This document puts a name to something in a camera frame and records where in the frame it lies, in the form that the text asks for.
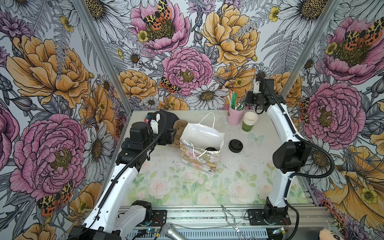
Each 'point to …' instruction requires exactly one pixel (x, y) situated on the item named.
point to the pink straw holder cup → (234, 117)
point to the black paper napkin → (167, 120)
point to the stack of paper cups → (249, 120)
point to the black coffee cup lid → (211, 149)
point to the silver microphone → (172, 233)
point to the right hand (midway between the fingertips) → (248, 99)
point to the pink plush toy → (325, 234)
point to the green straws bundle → (236, 106)
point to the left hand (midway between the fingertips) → (168, 134)
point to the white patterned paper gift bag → (200, 145)
